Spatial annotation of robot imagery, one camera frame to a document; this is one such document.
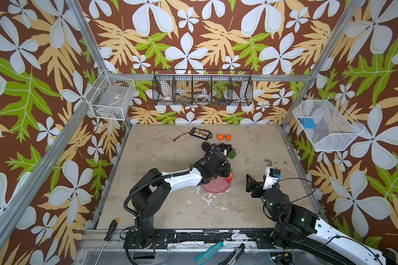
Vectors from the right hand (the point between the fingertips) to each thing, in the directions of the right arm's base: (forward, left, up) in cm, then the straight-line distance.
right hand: (251, 176), depth 74 cm
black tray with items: (+42, +22, -17) cm, 51 cm away
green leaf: (+24, +3, -17) cm, 30 cm away
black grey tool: (-29, +9, -18) cm, 36 cm away
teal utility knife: (-28, +21, -18) cm, 40 cm away
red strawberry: (+5, +7, -14) cm, 17 cm away
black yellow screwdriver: (-18, +65, -18) cm, 69 cm away
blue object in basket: (+28, -35, +6) cm, 45 cm away
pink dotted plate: (+4, +14, -18) cm, 23 cm away
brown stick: (+37, +41, -18) cm, 58 cm away
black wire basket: (+53, +21, +12) cm, 59 cm away
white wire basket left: (+39, +70, +16) cm, 82 cm away
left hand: (+10, +6, -8) cm, 14 cm away
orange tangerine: (+38, +4, -17) cm, 42 cm away
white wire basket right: (+19, -42, +11) cm, 47 cm away
